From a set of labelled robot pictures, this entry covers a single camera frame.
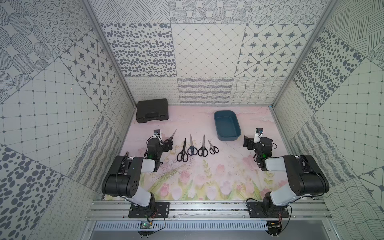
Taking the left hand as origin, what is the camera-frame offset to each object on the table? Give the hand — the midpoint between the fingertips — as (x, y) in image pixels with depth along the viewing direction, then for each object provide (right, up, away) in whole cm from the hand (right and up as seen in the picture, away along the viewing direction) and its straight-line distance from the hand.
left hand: (162, 137), depth 94 cm
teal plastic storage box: (+44, +7, +10) cm, 46 cm away
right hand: (+59, -1, +1) cm, 59 cm away
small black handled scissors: (+33, -8, +2) cm, 34 cm away
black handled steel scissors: (+26, -9, +1) cm, 28 cm away
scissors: (+5, -1, +7) cm, 9 cm away
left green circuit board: (-3, -40, -23) cm, 46 cm away
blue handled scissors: (+19, -9, +1) cm, 21 cm away
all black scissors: (+14, -12, -1) cm, 18 cm away
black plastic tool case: (-13, +18, +17) cm, 28 cm away
